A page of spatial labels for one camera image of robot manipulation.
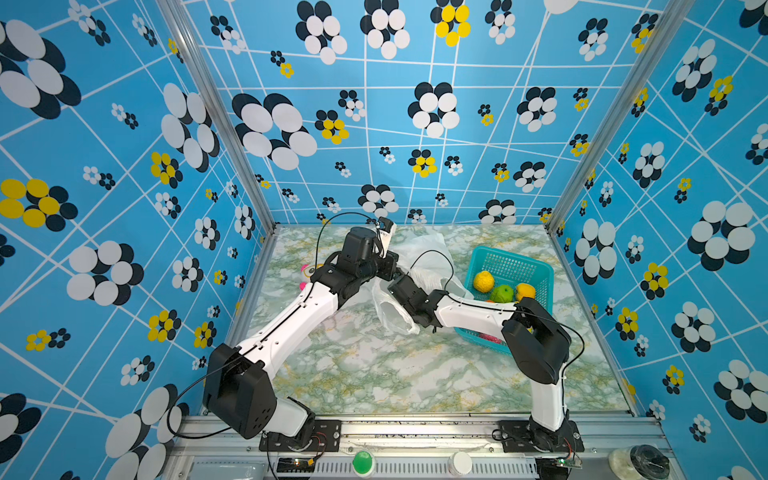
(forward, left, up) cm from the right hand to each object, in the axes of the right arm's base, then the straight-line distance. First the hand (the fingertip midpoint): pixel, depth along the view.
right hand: (424, 287), depth 94 cm
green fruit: (-2, -25, -2) cm, 25 cm away
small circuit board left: (-46, +34, -9) cm, 58 cm away
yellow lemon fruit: (+3, -20, -1) cm, 20 cm away
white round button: (-46, -5, 0) cm, 46 cm away
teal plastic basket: (+10, -30, -3) cm, 31 cm away
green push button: (-46, +16, +2) cm, 49 cm away
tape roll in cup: (-45, -42, +2) cm, 62 cm away
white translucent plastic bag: (-2, +1, +18) cm, 18 cm away
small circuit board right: (-46, -28, -7) cm, 54 cm away
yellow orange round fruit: (0, -32, -2) cm, 32 cm away
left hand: (-1, +9, +18) cm, 20 cm away
